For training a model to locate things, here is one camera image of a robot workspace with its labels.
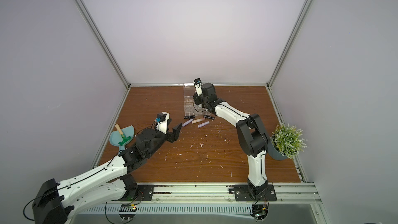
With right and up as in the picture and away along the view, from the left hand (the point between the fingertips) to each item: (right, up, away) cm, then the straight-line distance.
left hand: (178, 121), depth 74 cm
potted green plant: (+52, -10, -2) cm, 53 cm away
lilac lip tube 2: (+12, -6, +23) cm, 27 cm away
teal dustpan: (-42, -13, +19) cm, 48 cm away
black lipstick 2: (+16, -1, +26) cm, 31 cm away
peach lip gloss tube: (+9, -3, +24) cm, 26 cm away
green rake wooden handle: (-35, -13, +16) cm, 40 cm away
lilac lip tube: (+2, -5, +26) cm, 27 cm away
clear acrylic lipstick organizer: (+3, +4, +31) cm, 32 cm away
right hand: (+8, +17, +19) cm, 27 cm away
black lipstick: (+3, -1, +26) cm, 27 cm away
